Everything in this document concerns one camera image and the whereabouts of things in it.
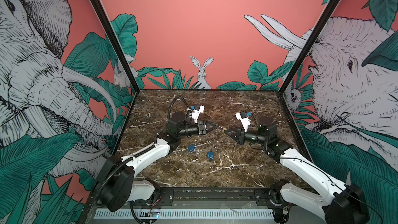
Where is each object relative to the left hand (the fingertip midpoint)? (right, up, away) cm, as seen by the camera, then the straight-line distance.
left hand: (217, 126), depth 70 cm
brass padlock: (+3, -2, +3) cm, 5 cm away
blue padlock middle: (-3, -19, +18) cm, 27 cm away
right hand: (+4, -3, +1) cm, 5 cm away
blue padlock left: (-14, -16, +20) cm, 29 cm away
